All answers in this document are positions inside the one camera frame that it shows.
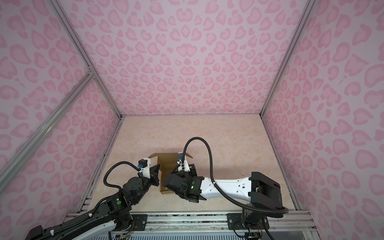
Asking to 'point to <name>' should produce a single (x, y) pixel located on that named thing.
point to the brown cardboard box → (166, 161)
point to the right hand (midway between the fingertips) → (183, 162)
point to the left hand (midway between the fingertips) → (160, 164)
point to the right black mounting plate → (235, 219)
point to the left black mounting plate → (140, 221)
